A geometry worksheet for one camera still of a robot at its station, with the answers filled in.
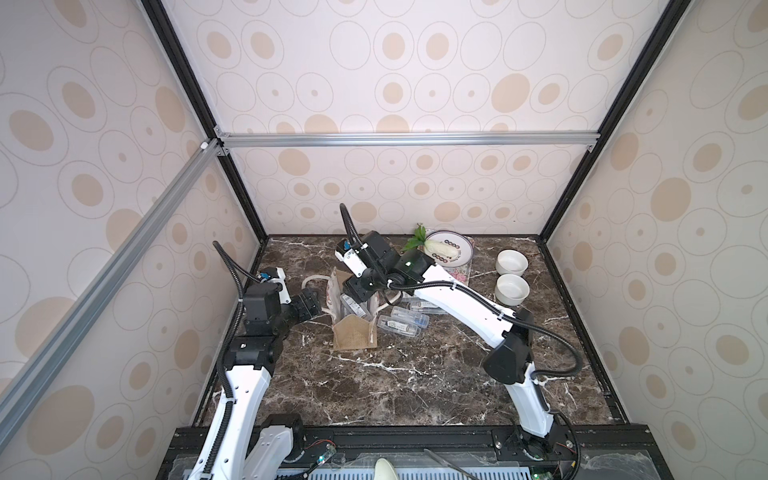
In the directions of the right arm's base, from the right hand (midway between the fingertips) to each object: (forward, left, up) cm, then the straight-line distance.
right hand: (363, 277), depth 81 cm
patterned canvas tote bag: (-8, +5, -15) cm, 18 cm away
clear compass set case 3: (+1, -13, -21) cm, 25 cm away
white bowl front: (+13, -48, -22) cm, 54 cm away
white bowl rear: (+26, -50, -21) cm, 60 cm away
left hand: (-7, +11, +2) cm, 13 cm away
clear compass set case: (-1, +4, -14) cm, 15 cm away
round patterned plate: (+36, -31, -20) cm, 51 cm away
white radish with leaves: (+30, -21, -18) cm, 40 cm away
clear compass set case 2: (-3, -10, -21) cm, 23 cm away
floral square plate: (+21, -32, -22) cm, 44 cm away
